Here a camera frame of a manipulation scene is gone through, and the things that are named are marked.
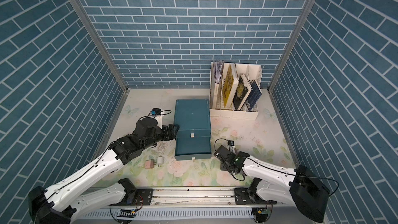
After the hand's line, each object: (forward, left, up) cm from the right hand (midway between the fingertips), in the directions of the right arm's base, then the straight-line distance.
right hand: (225, 164), depth 85 cm
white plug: (-2, +36, +3) cm, 36 cm away
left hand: (+8, +25, +22) cm, 34 cm away
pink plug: (-4, +41, +3) cm, 41 cm away
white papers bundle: (+48, +7, +31) cm, 58 cm away
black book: (+41, -9, +16) cm, 45 cm away
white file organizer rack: (+30, +5, +9) cm, 31 cm away
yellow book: (+41, -1, +23) cm, 47 cm away
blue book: (+42, -18, +12) cm, 47 cm away
